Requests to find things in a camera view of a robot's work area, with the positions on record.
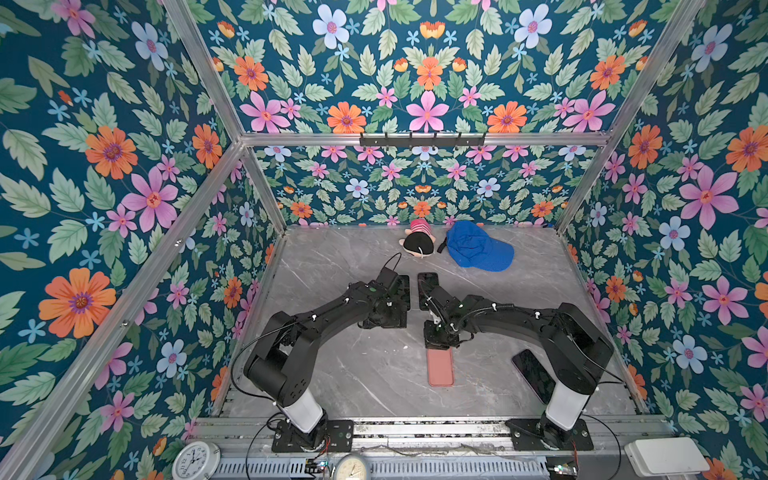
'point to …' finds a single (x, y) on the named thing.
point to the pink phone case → (440, 367)
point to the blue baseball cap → (472, 246)
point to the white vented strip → (296, 468)
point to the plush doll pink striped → (418, 241)
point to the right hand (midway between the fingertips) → (423, 344)
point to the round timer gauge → (352, 466)
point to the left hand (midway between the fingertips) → (399, 316)
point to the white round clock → (196, 460)
